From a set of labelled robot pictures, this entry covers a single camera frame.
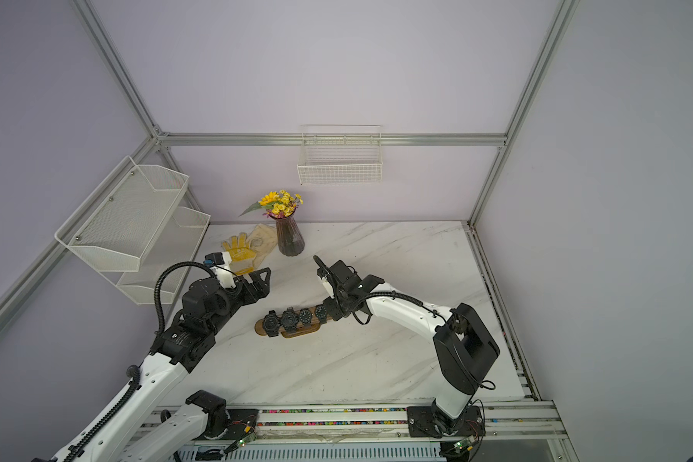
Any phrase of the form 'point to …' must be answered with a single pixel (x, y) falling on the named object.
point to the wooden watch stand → (260, 326)
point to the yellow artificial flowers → (277, 204)
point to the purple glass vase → (290, 240)
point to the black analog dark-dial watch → (320, 313)
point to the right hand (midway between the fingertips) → (338, 307)
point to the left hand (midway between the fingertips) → (257, 277)
